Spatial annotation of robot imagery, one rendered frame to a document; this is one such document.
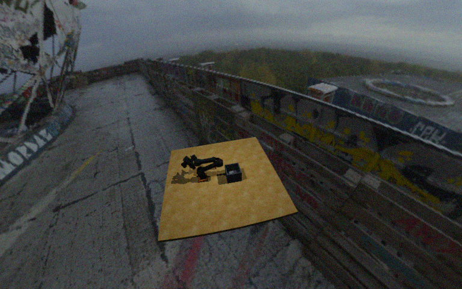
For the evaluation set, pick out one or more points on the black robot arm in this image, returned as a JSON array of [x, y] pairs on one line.
[[216, 162]]

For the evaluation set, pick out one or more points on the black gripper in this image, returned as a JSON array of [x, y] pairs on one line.
[[184, 165]]

